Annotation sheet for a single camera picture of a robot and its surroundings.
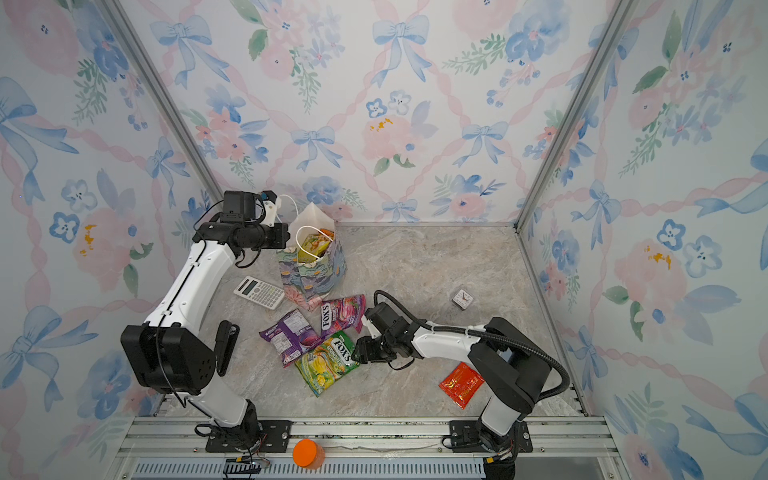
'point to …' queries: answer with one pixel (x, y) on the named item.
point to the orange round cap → (308, 454)
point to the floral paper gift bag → (311, 282)
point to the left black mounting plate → (274, 436)
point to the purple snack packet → (291, 336)
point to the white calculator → (262, 293)
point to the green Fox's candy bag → (327, 363)
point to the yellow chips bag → (315, 245)
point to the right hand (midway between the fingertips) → (357, 356)
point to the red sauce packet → (461, 385)
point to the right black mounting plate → (464, 437)
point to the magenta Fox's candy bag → (342, 313)
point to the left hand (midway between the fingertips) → (289, 231)
